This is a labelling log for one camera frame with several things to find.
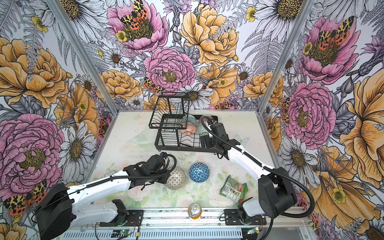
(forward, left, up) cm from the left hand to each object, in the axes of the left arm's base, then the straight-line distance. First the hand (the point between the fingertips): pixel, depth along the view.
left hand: (166, 178), depth 82 cm
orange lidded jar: (-17, -15, +6) cm, 23 cm away
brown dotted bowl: (0, -5, -1) cm, 5 cm away
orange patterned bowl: (+21, -12, +17) cm, 30 cm away
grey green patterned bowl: (+35, -21, -2) cm, 40 cm away
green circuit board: (-23, +21, -7) cm, 32 cm away
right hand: (+18, -24, +9) cm, 32 cm away
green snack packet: (-6, -36, -1) cm, 36 cm away
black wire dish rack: (+19, -7, +18) cm, 27 cm away
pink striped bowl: (+42, -26, +2) cm, 49 cm away
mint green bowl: (+43, -12, +2) cm, 44 cm away
